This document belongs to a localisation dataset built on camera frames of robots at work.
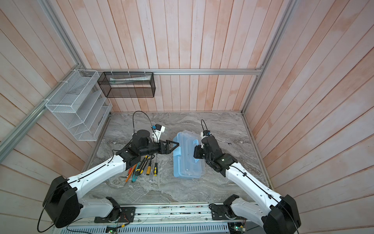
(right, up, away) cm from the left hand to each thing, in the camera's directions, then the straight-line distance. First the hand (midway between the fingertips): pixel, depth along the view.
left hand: (174, 147), depth 75 cm
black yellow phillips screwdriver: (-13, -16, +12) cm, 24 cm away
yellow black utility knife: (-22, -16, +12) cm, 29 cm away
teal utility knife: (-25, -19, +11) cm, 33 cm away
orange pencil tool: (-27, -18, +11) cm, 34 cm away
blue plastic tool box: (+6, -9, 0) cm, 11 cm away
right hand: (+11, -1, +5) cm, 12 cm away
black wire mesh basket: (-36, +42, +29) cm, 62 cm away
